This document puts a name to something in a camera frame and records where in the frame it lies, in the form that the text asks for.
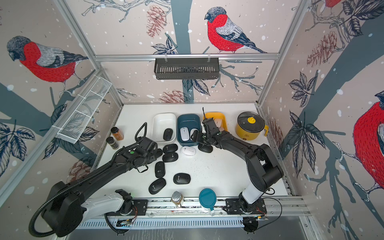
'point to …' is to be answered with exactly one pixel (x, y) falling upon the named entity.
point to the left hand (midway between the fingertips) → (153, 153)
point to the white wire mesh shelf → (76, 121)
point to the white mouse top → (188, 150)
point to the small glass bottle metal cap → (177, 199)
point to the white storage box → (164, 126)
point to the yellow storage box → (215, 115)
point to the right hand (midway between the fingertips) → (195, 135)
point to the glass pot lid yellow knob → (251, 121)
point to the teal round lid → (208, 198)
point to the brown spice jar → (117, 133)
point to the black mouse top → (170, 148)
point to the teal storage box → (186, 124)
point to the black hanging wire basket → (187, 69)
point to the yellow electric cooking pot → (248, 136)
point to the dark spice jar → (110, 140)
